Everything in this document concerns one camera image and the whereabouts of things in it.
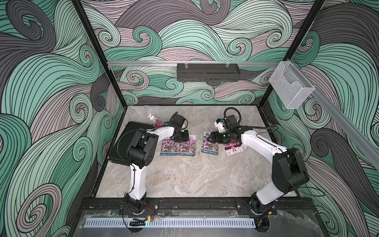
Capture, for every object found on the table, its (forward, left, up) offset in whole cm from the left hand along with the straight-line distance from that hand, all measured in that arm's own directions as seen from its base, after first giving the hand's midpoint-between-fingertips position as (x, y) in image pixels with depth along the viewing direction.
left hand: (188, 138), depth 98 cm
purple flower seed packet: (-7, +1, -2) cm, 7 cm away
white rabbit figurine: (+14, +26, +4) cm, 30 cm away
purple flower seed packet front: (-6, +13, -2) cm, 14 cm away
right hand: (-6, -13, +7) cm, 16 cm away
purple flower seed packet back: (-6, -14, -2) cm, 15 cm away
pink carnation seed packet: (-6, -30, -2) cm, 31 cm away
